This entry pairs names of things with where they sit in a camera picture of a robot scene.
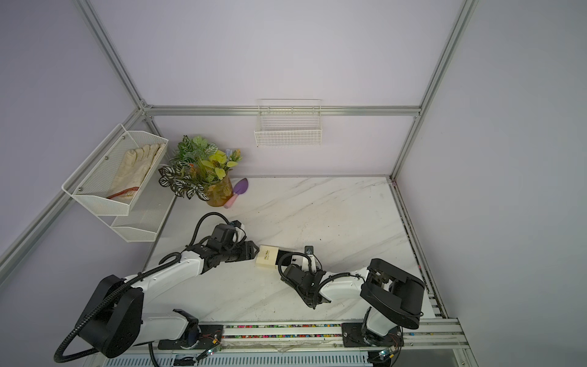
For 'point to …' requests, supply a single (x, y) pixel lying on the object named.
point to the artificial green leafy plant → (195, 165)
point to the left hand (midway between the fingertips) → (251, 253)
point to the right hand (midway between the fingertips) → (307, 271)
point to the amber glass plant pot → (220, 191)
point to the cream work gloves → (135, 166)
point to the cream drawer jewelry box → (270, 256)
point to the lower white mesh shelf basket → (144, 219)
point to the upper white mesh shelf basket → (112, 175)
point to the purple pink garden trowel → (239, 189)
